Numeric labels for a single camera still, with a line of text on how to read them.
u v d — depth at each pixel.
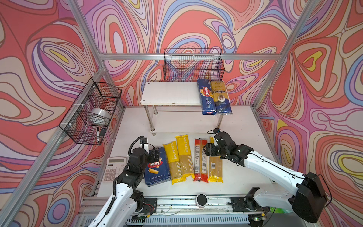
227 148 0.60
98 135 0.72
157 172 0.78
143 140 0.68
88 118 0.72
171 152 0.91
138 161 0.60
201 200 0.71
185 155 0.90
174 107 1.23
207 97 0.72
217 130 0.73
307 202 0.39
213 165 0.84
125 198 0.51
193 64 0.96
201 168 0.84
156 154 0.73
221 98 0.73
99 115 0.70
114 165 0.85
